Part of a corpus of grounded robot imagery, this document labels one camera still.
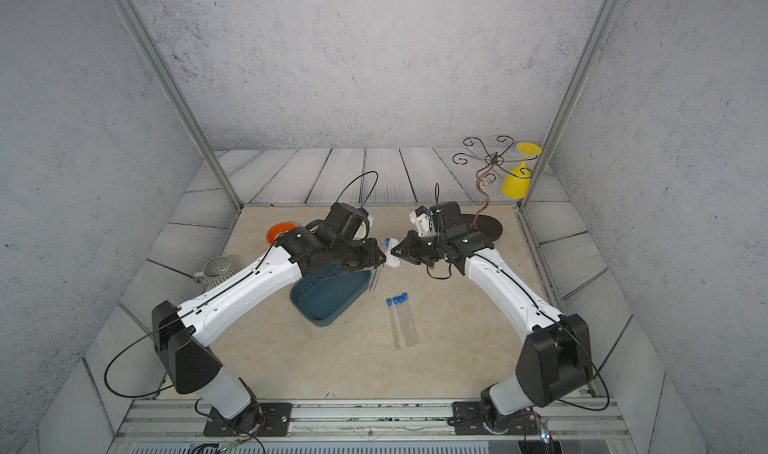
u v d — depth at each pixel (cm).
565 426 72
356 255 64
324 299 105
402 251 70
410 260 70
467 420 72
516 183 98
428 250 68
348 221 58
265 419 72
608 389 40
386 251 77
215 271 99
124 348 39
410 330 87
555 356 42
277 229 108
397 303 94
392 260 77
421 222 76
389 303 93
